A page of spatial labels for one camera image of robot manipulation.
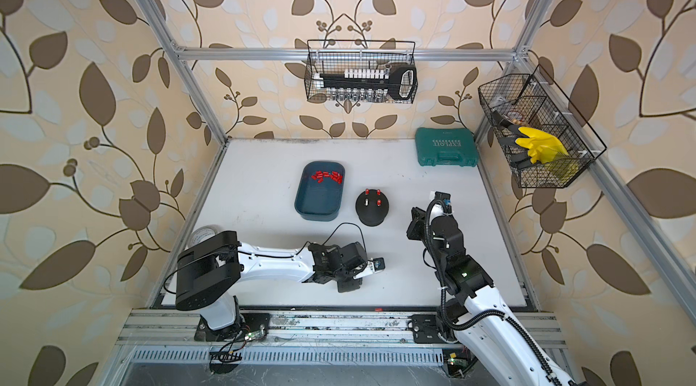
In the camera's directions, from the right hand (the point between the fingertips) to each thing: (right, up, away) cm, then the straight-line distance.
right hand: (413, 210), depth 78 cm
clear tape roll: (-69, -10, +13) cm, 71 cm away
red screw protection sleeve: (-9, +4, +13) cm, 16 cm away
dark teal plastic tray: (-30, +1, +14) cm, 33 cm away
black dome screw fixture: (-11, -1, +12) cm, 16 cm away
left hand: (-16, -19, +6) cm, 26 cm away
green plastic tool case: (+21, +21, +34) cm, 45 cm away
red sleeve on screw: (-9, +1, +9) cm, 13 cm away
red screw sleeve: (-13, +4, +13) cm, 19 cm away
